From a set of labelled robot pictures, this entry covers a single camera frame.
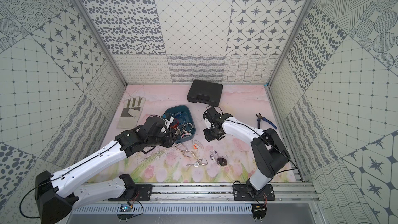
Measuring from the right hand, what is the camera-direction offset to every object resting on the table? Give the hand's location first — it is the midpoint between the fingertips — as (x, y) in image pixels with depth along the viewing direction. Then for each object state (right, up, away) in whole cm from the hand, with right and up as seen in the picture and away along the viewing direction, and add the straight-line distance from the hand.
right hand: (210, 138), depth 88 cm
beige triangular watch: (-13, +3, +8) cm, 15 cm away
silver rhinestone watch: (-5, -12, -4) cm, 14 cm away
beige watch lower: (-13, -9, -2) cm, 15 cm away
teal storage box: (-17, +6, +8) cm, 20 cm away
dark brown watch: (+6, -10, -8) cm, 14 cm away
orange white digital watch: (-9, -4, +1) cm, 9 cm away
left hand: (-16, +3, -14) cm, 22 cm away
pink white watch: (-15, +1, +3) cm, 15 cm away
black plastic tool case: (-3, +28, +28) cm, 39 cm away
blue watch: (-20, +12, +13) cm, 27 cm away
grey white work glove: (-54, +14, +17) cm, 58 cm away
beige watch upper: (-17, -6, +1) cm, 18 cm away
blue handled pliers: (+33, +11, +13) cm, 37 cm away
